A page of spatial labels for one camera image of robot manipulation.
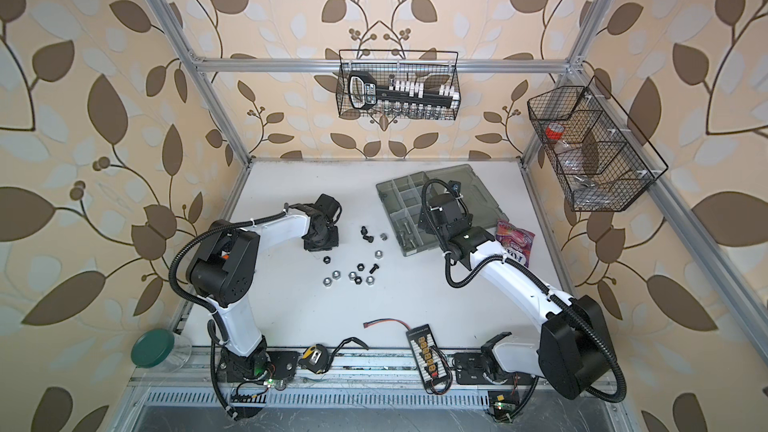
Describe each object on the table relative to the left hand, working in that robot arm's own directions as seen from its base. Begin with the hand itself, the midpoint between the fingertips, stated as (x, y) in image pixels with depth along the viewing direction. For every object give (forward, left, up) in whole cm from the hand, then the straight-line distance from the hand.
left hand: (333, 242), depth 96 cm
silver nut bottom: (-10, -2, -1) cm, 11 cm away
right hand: (+1, -33, +15) cm, 37 cm away
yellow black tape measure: (-34, -2, +2) cm, 34 cm away
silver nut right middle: (-4, -15, 0) cm, 15 cm away
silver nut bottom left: (-13, 0, -1) cm, 13 cm away
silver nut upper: (+3, -16, -1) cm, 17 cm away
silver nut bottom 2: (-10, -7, -1) cm, 13 cm away
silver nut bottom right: (-12, -13, -1) cm, 18 cm away
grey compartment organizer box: (+19, -24, 0) cm, 31 cm away
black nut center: (-8, -10, -1) cm, 13 cm away
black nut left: (-5, +2, -1) cm, 6 cm away
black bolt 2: (-8, -14, -1) cm, 16 cm away
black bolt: (+2, -12, -1) cm, 12 cm away
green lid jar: (-34, +33, +9) cm, 48 cm away
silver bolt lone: (+4, -25, -1) cm, 25 cm away
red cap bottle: (+23, -67, +29) cm, 76 cm away
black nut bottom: (-12, -9, -1) cm, 15 cm away
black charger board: (-33, -30, +1) cm, 45 cm away
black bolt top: (+5, -9, 0) cm, 11 cm away
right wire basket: (+9, -72, +34) cm, 80 cm away
